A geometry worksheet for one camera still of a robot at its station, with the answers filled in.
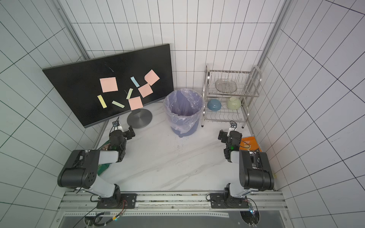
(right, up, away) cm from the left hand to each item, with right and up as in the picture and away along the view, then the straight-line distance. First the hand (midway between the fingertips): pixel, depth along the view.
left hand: (124, 129), depth 95 cm
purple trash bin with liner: (+40, +15, +5) cm, 43 cm away
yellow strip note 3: (+7, +21, -11) cm, 25 cm away
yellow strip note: (-4, +18, -19) cm, 26 cm away
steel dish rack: (+67, +23, -9) cm, 72 cm away
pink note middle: (+17, +25, -9) cm, 32 cm away
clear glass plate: (+69, +29, -2) cm, 75 cm away
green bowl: (+79, +18, +12) cm, 82 cm away
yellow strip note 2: (+1, +16, -12) cm, 20 cm away
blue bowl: (+64, +18, +13) cm, 68 cm away
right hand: (+69, 0, 0) cm, 69 cm away
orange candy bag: (+84, -9, -2) cm, 85 cm away
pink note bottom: (+10, +17, -7) cm, 21 cm away
